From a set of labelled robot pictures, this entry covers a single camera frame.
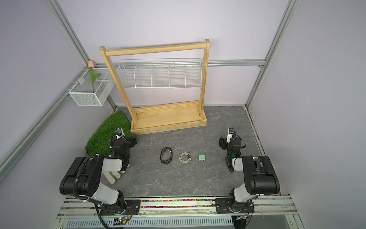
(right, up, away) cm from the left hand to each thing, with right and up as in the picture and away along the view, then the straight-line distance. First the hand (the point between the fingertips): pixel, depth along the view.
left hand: (125, 135), depth 92 cm
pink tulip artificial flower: (-20, +38, -1) cm, 43 cm away
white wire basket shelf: (+21, +45, +13) cm, 51 cm away
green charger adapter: (+50, -13, -3) cm, 52 cm away
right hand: (+68, 0, +2) cm, 68 cm away
